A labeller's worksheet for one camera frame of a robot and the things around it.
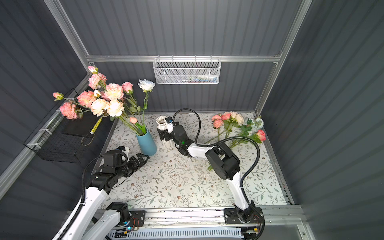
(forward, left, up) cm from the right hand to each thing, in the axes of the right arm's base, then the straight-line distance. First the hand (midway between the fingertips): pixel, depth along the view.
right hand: (165, 126), depth 91 cm
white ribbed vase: (-4, 0, +6) cm, 7 cm away
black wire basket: (-18, +45, +15) cm, 51 cm away
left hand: (-22, +9, -2) cm, 24 cm away
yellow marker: (-9, +32, +13) cm, 36 cm away
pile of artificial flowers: (+13, -44, -14) cm, 48 cm away
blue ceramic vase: (-11, +10, -3) cm, 15 cm away
